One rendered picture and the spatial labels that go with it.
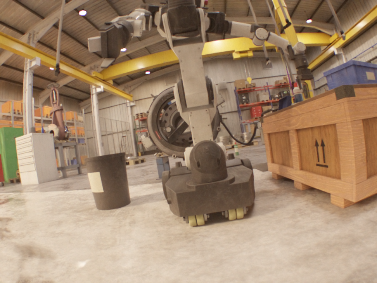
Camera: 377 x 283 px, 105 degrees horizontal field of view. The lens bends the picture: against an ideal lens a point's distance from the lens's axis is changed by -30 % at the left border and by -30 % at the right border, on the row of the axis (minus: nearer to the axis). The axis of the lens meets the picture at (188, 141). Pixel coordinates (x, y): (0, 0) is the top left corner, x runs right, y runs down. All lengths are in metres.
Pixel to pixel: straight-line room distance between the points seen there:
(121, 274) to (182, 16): 0.95
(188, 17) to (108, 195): 1.14
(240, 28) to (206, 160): 0.85
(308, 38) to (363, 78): 14.94
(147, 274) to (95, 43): 0.70
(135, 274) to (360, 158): 0.84
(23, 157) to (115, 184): 4.19
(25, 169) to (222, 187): 4.96
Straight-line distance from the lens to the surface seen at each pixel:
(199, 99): 0.95
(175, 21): 0.90
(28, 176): 5.33
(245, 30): 1.32
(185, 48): 0.94
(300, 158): 1.18
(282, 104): 1.71
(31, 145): 5.10
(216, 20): 1.29
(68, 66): 12.51
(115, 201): 1.43
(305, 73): 1.34
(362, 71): 1.04
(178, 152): 2.05
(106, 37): 0.64
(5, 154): 8.40
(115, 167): 1.40
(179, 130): 2.04
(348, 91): 0.81
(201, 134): 1.04
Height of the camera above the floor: 0.35
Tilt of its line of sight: 1 degrees up
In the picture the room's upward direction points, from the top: 9 degrees counter-clockwise
